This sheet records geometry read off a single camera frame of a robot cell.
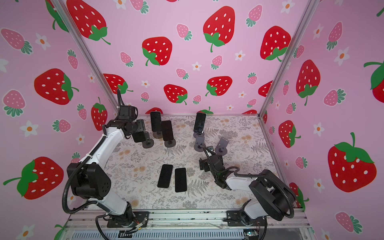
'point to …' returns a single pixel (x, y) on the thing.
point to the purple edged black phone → (165, 176)
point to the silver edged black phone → (180, 180)
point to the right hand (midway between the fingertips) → (207, 156)
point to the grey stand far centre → (195, 134)
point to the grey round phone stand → (149, 143)
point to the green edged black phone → (199, 122)
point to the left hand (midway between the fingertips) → (138, 124)
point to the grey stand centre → (199, 143)
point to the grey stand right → (221, 149)
